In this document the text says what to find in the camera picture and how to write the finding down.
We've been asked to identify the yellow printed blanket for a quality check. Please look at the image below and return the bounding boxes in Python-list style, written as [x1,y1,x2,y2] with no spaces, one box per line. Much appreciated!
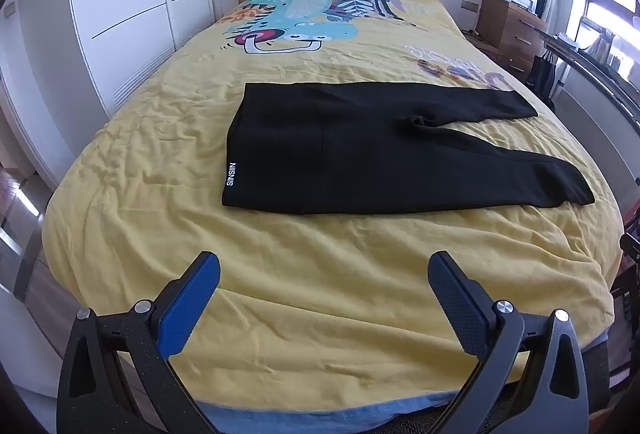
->
[42,0,626,415]

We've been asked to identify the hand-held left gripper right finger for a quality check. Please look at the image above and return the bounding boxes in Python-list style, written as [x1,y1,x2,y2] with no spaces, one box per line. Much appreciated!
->
[427,251,588,434]

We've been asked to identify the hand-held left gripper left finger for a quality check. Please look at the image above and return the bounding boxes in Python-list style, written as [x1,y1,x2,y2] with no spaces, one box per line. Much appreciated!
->
[56,251,222,434]

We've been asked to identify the black bag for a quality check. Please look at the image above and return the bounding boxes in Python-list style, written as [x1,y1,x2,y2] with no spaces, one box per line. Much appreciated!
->
[525,54,557,102]

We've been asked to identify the dark mesh fabric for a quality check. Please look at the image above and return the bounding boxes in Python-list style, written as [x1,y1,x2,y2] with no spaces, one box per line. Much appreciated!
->
[575,329,613,434]

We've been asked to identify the black pants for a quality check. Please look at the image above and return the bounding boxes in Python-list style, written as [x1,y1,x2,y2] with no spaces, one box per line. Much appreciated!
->
[220,82,596,216]

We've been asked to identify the glass desk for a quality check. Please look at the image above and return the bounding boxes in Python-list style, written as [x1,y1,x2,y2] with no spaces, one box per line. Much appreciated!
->
[542,31,640,115]

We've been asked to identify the black chair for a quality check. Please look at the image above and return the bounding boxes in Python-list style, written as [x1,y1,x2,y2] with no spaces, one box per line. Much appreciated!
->
[607,219,640,390]

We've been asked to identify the wooden dresser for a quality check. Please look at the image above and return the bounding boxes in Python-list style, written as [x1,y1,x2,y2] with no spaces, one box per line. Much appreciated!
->
[475,0,551,82]

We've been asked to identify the blue bed sheet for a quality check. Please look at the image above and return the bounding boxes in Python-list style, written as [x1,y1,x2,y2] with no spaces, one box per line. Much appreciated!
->
[200,399,451,434]

